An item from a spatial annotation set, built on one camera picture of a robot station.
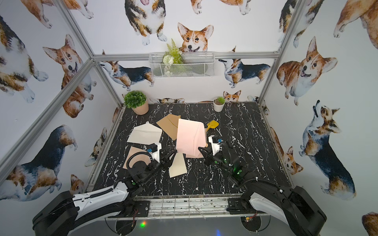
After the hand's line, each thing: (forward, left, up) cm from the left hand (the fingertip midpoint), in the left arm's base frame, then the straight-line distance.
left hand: (175, 147), depth 75 cm
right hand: (0, -12, -1) cm, 12 cm away
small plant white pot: (+42, -29, -11) cm, 52 cm away
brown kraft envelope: (+28, +8, -19) cm, 35 cm away
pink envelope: (+5, -8, +3) cm, 10 cm away
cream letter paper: (-3, 0, -17) cm, 18 cm away
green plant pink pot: (+39, +30, -5) cm, 50 cm away
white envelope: (+21, +25, -20) cm, 38 cm away
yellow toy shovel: (+26, -23, -16) cm, 38 cm away
